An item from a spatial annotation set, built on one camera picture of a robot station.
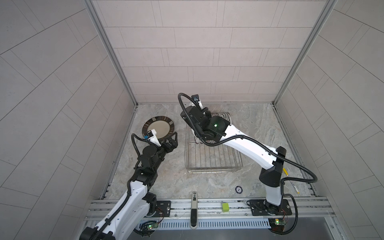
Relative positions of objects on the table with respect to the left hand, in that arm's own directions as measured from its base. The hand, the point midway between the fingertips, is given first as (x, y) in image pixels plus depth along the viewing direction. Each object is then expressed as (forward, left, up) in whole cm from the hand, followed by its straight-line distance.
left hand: (175, 134), depth 78 cm
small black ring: (-22, -34, -18) cm, 44 cm away
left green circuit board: (-38, +8, -15) cm, 41 cm away
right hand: (+6, -11, +10) cm, 16 cm away
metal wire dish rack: (-6, -14, -17) cm, 22 cm away
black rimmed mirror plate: (+18, +11, -18) cm, 28 cm away
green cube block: (-30, -26, -17) cm, 43 cm away
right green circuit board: (-37, -49, -18) cm, 64 cm away
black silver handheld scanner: (-35, -11, -12) cm, 39 cm away
